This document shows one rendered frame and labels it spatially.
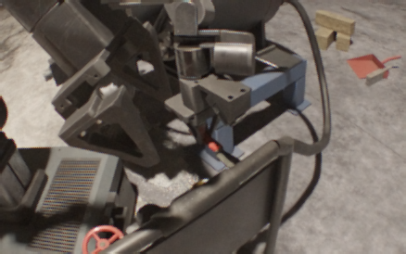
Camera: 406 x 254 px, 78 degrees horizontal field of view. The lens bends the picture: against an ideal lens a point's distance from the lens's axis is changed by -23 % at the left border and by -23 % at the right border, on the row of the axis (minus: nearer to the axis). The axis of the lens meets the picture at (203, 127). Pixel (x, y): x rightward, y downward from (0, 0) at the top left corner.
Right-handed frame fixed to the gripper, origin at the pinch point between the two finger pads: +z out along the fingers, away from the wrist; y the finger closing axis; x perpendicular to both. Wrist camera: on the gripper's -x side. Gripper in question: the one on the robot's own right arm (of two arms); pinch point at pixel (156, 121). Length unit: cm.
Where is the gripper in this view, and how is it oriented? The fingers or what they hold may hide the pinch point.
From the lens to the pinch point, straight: 29.7
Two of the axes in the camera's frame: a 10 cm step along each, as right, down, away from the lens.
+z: 5.8, 6.4, 5.0
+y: 0.3, -6.3, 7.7
